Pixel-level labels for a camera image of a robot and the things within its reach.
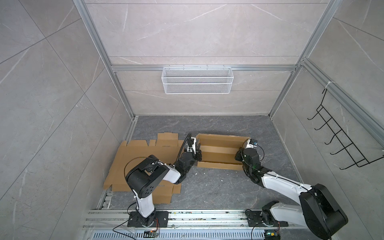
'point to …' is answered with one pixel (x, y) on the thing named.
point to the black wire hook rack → (348, 146)
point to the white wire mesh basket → (197, 80)
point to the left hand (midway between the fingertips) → (201, 143)
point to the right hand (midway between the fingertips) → (238, 146)
